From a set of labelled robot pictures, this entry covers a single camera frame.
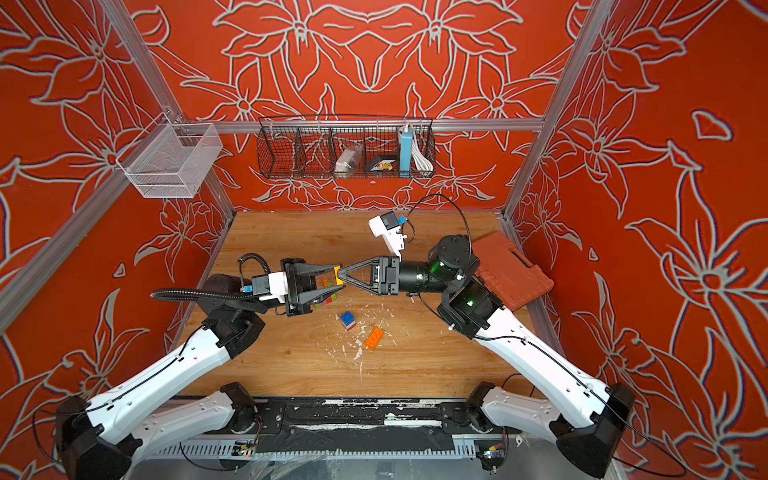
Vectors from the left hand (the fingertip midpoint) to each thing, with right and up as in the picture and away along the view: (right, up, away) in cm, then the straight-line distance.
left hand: (338, 272), depth 50 cm
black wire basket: (-7, +38, +50) cm, 63 cm away
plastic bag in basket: (-3, +31, +41) cm, 52 cm away
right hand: (0, -2, -3) cm, 3 cm away
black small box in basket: (+8, +28, +37) cm, 48 cm away
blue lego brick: (-2, -18, +35) cm, 40 cm away
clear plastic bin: (-58, +30, +40) cm, 77 cm away
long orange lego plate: (+5, -24, +36) cm, 44 cm away
